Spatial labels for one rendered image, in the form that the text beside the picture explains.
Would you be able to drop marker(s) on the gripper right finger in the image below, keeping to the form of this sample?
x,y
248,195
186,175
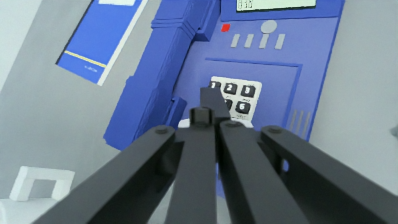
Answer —
x,y
316,189

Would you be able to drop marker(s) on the blue telephone handset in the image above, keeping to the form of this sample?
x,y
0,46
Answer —
x,y
146,98

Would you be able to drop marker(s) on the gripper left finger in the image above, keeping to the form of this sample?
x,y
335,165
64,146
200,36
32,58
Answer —
x,y
129,188

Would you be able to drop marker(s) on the blue notebook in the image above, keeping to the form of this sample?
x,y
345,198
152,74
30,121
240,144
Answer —
x,y
99,37

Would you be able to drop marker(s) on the blue desk phone body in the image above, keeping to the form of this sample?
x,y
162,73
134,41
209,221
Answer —
x,y
269,58

